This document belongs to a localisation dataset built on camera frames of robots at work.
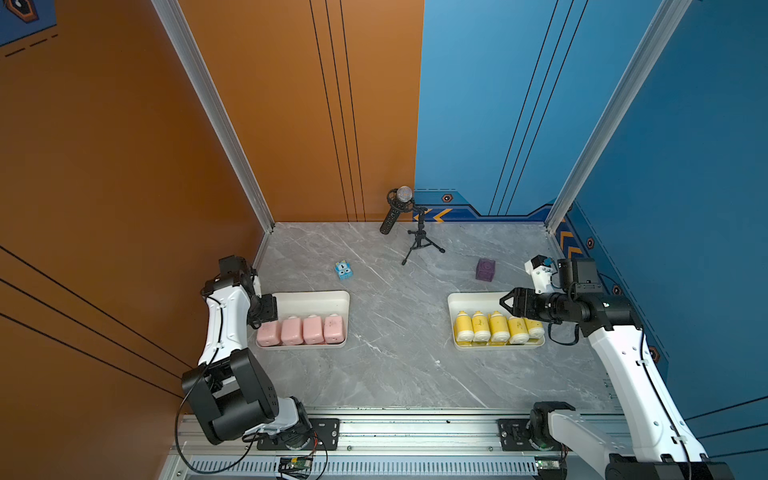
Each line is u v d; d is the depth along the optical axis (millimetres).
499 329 843
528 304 632
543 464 708
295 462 717
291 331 847
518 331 827
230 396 446
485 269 1021
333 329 846
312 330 848
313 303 989
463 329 839
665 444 373
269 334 828
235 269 651
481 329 839
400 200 943
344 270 1050
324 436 731
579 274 545
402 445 726
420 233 1054
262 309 727
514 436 725
